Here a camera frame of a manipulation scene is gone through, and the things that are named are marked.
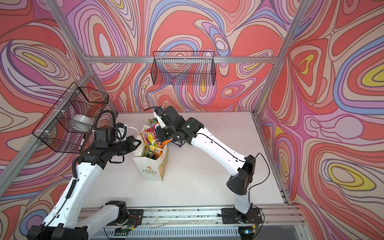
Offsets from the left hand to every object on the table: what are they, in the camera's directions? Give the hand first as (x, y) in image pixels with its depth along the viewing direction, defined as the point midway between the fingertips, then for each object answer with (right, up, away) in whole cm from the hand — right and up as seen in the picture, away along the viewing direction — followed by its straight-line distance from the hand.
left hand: (142, 142), depth 75 cm
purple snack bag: (+15, -3, +24) cm, 29 cm away
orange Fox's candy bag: (+5, +2, -3) cm, 6 cm away
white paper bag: (+6, -14, 0) cm, 15 cm away
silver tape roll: (-29, +12, -1) cm, 31 cm away
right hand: (+10, +3, -4) cm, 11 cm away
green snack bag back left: (-4, +13, +35) cm, 38 cm away
